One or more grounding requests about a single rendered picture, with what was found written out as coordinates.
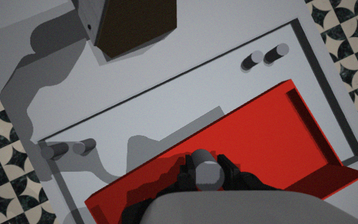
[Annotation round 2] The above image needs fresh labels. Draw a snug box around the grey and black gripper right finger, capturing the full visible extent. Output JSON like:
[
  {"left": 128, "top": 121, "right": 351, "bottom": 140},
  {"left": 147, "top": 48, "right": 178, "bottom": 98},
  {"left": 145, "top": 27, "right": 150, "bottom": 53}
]
[{"left": 217, "top": 154, "right": 283, "bottom": 190}]

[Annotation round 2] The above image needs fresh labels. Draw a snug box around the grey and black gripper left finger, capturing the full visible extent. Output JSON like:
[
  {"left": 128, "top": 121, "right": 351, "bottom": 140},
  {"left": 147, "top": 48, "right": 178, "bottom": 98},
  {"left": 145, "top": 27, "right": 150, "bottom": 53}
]
[{"left": 122, "top": 154, "right": 198, "bottom": 224}]

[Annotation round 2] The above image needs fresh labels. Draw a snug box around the grey cylinder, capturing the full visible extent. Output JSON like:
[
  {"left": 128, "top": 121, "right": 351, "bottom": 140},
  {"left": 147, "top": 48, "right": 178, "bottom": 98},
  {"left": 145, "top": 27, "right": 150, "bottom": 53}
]
[
  {"left": 191, "top": 149, "right": 224, "bottom": 191},
  {"left": 72, "top": 138, "right": 96, "bottom": 154},
  {"left": 41, "top": 142, "right": 69, "bottom": 159},
  {"left": 243, "top": 50, "right": 264, "bottom": 69},
  {"left": 265, "top": 43, "right": 289, "bottom": 62}
]

